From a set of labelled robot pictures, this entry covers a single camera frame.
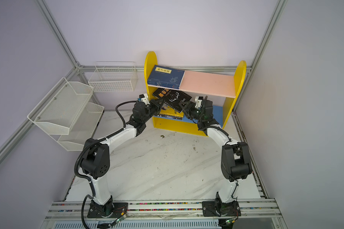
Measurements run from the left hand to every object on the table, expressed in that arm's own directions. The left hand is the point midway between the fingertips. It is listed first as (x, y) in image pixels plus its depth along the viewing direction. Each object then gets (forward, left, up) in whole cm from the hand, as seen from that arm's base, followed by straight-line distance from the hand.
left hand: (165, 98), depth 83 cm
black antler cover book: (+3, -4, -2) cm, 5 cm away
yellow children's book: (+5, 0, -14) cm, 14 cm away
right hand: (-3, -8, -3) cm, 9 cm away
